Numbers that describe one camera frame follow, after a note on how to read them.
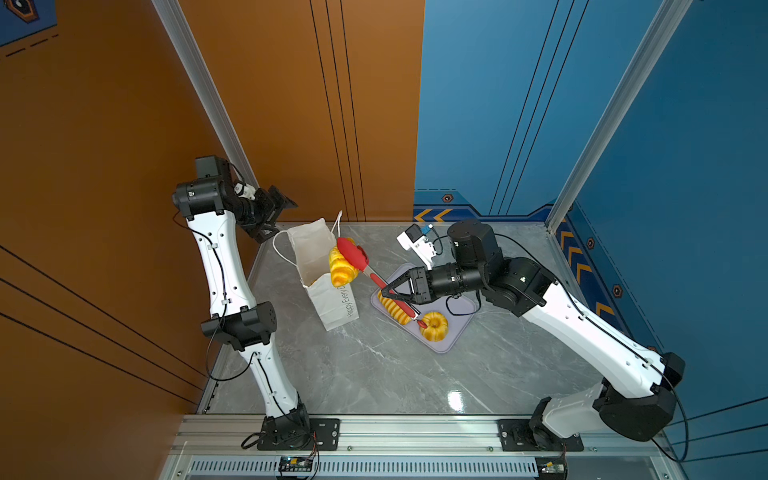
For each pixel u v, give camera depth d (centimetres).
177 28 71
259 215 64
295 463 71
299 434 68
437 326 89
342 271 58
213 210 49
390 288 56
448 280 51
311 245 88
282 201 65
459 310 53
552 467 71
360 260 59
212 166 55
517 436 72
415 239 54
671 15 69
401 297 57
